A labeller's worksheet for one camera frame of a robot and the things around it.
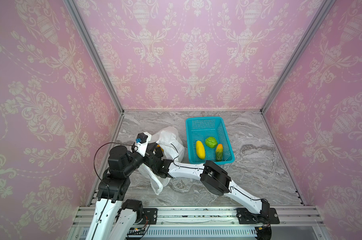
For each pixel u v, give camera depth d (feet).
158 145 2.20
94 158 1.66
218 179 1.94
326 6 2.25
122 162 1.60
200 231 2.55
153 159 2.41
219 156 3.01
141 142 1.79
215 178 1.92
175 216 2.49
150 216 2.44
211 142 3.10
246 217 2.39
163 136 2.54
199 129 3.59
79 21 2.43
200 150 3.02
